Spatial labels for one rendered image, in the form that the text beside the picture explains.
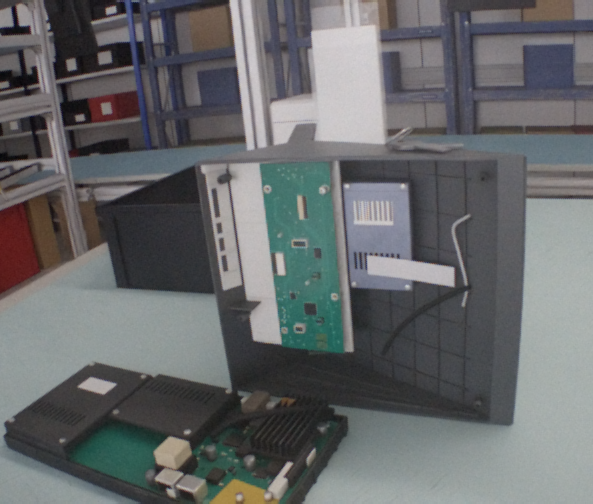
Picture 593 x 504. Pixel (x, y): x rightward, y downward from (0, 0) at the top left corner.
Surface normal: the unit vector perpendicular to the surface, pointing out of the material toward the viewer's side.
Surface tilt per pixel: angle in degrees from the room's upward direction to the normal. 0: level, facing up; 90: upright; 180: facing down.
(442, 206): 90
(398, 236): 90
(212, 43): 90
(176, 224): 90
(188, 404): 0
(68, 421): 0
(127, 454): 0
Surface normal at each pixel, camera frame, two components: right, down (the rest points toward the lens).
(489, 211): -0.72, 0.30
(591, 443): -0.10, -0.94
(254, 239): -0.38, 0.35
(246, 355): 0.58, 0.22
